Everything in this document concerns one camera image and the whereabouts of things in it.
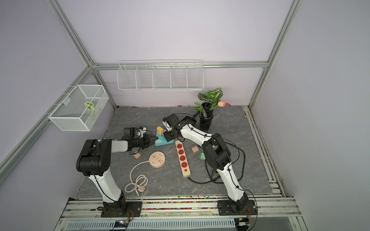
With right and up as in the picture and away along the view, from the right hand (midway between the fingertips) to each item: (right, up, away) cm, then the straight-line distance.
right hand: (168, 134), depth 97 cm
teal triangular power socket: (-4, -5, -1) cm, 6 cm away
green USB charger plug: (+22, -13, -6) cm, 27 cm away
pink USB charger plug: (+18, -10, -3) cm, 21 cm away
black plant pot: (+26, +7, +8) cm, 28 cm away
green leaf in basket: (-41, +17, -16) cm, 48 cm away
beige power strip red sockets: (+11, -17, -10) cm, 22 cm away
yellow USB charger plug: (-6, +3, 0) cm, 7 cm away
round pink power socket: (-6, -15, -8) cm, 18 cm away
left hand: (-7, -4, -1) cm, 8 cm away
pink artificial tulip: (+33, +19, -12) cm, 40 cm away
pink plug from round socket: (-19, -13, -6) cm, 24 cm away
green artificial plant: (+28, +23, -5) cm, 37 cm away
